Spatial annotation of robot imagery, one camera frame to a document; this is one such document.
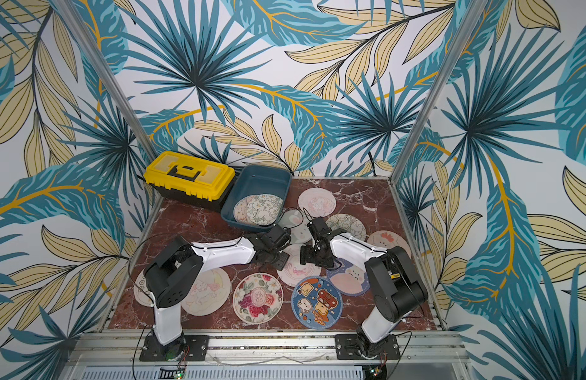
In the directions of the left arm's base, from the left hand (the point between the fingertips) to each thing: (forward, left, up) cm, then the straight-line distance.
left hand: (279, 261), depth 92 cm
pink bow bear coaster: (+11, -45, -1) cm, 46 cm away
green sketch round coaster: (+18, -30, 0) cm, 35 cm away
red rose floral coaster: (-14, +7, -1) cm, 16 cm away
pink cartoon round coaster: (-4, -6, -1) cm, 7 cm away
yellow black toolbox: (+26, +37, +17) cm, 48 cm away
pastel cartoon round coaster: (+24, +19, 0) cm, 30 cm away
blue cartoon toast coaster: (-15, -14, -1) cm, 21 cm away
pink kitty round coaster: (+29, -17, 0) cm, 34 cm away
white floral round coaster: (+24, +8, +1) cm, 26 cm away
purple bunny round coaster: (-7, -26, -1) cm, 27 cm away
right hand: (0, -12, +1) cm, 12 cm away
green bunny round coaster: (+19, -6, 0) cm, 20 cm away
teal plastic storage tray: (+42, +15, +1) cm, 44 cm away
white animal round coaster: (-23, +27, +34) cm, 49 cm away
